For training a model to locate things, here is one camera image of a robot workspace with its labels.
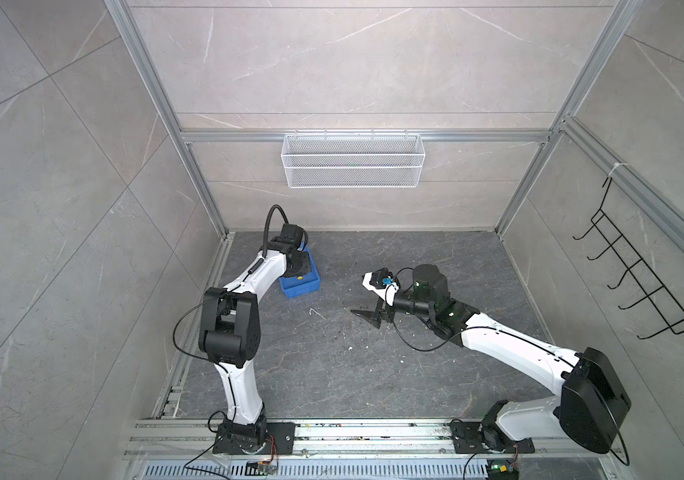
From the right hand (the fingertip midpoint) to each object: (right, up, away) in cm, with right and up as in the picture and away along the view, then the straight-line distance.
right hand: (359, 288), depth 75 cm
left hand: (-19, +7, +22) cm, 29 cm away
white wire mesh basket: (-1, +41, +25) cm, 49 cm away
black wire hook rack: (+65, -1, -12) cm, 66 cm away
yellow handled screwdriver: (-19, +1, +19) cm, 27 cm away
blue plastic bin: (-22, -2, +23) cm, 32 cm away
